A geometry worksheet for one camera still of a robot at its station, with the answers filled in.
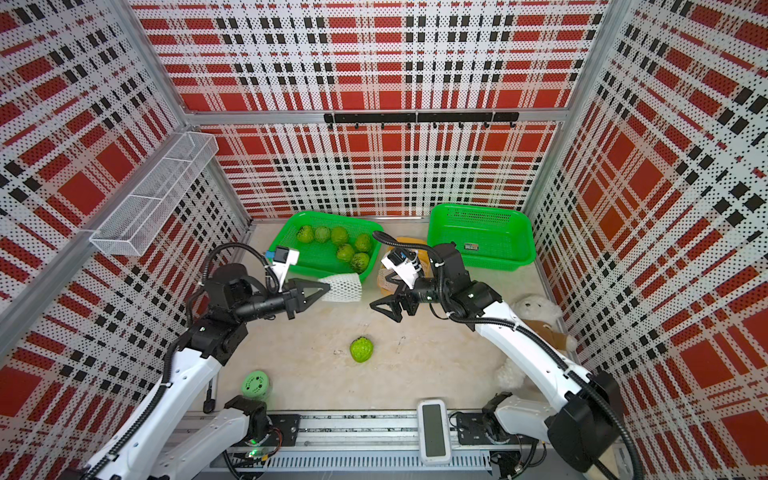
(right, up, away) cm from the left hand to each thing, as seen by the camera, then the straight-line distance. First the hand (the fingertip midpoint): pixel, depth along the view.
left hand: (333, 290), depth 67 cm
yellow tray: (+11, -2, +26) cm, 28 cm away
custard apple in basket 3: (+2, +12, +41) cm, 42 cm away
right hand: (+12, -1, +4) cm, 13 cm away
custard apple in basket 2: (-8, +15, +43) cm, 47 cm away
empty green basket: (+52, +14, +52) cm, 74 cm away
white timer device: (+23, -35, +2) cm, 42 cm away
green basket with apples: (-12, +11, +45) cm, 48 cm away
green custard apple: (+1, +5, +33) cm, 34 cm away
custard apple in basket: (-21, +15, +44) cm, 51 cm away
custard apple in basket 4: (-4, +8, +37) cm, 38 cm away
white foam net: (+2, 0, +1) cm, 2 cm away
